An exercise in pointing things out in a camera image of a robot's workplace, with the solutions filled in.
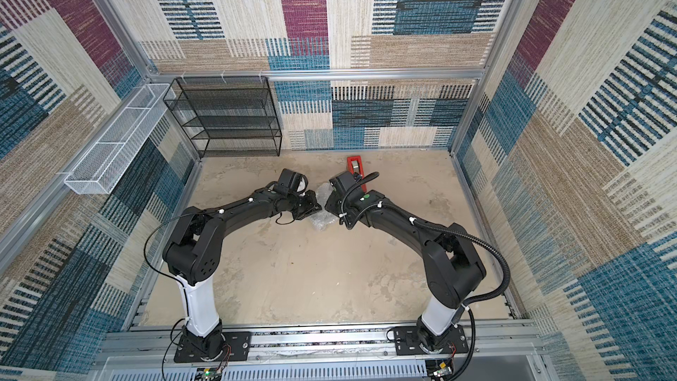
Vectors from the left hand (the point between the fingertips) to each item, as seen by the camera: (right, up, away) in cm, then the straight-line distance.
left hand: (326, 206), depth 94 cm
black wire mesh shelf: (-37, +36, +14) cm, 54 cm away
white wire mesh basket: (-58, +14, -23) cm, 64 cm away
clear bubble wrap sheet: (-1, -4, -3) cm, 5 cm away
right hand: (+3, 0, -6) cm, 7 cm away
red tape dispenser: (+13, +15, +12) cm, 23 cm away
